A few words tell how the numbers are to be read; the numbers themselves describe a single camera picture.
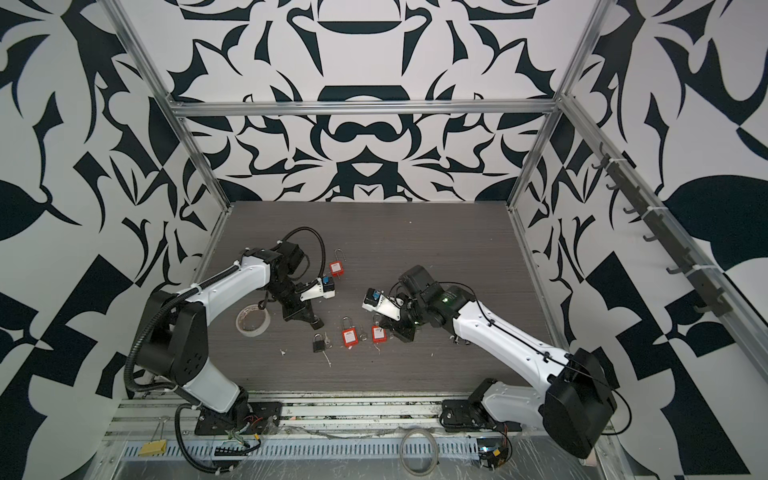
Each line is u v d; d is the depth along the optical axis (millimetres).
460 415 744
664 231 550
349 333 869
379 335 868
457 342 857
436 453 712
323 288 774
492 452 710
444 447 712
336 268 988
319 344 860
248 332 873
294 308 756
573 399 395
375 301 663
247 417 700
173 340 451
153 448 700
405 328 686
